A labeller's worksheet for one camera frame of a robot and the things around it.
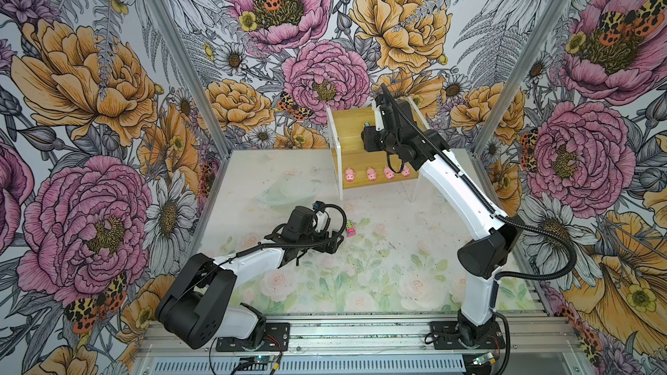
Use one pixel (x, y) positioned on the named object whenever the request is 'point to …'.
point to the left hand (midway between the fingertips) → (329, 241)
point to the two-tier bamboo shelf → (358, 167)
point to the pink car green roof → (351, 231)
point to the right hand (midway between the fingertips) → (369, 141)
